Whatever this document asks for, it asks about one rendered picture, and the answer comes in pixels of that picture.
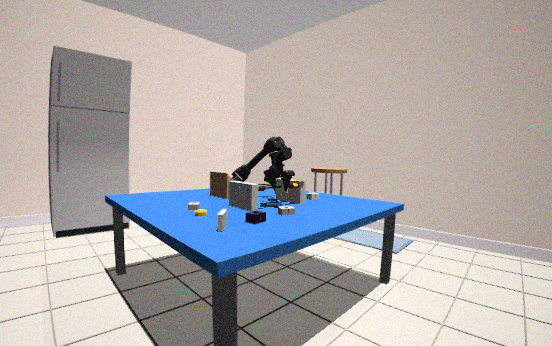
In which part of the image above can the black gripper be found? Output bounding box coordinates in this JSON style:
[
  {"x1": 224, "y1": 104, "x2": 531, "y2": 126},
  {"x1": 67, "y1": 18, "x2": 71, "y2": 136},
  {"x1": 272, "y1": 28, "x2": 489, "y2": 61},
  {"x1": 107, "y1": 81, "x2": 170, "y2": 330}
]
[{"x1": 264, "y1": 162, "x2": 295, "y2": 191}]

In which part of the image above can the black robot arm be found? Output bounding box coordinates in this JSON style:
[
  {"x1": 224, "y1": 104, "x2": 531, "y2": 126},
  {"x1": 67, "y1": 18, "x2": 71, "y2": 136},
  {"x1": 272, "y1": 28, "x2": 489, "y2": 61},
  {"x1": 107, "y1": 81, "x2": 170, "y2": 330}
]
[{"x1": 231, "y1": 136, "x2": 292, "y2": 182}]

